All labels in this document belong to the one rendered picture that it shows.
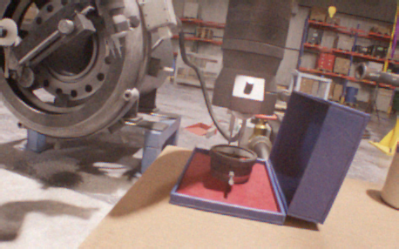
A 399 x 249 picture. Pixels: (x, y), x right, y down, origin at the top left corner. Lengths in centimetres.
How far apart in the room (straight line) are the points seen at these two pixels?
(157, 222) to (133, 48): 80
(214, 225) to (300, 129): 21
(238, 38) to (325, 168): 16
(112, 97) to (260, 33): 77
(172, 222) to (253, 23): 21
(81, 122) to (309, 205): 93
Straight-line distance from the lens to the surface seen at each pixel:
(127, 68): 97
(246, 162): 30
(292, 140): 40
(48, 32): 112
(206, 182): 31
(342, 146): 25
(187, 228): 23
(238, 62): 30
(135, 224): 23
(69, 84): 124
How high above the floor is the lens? 60
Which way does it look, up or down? 12 degrees down
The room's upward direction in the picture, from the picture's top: 9 degrees clockwise
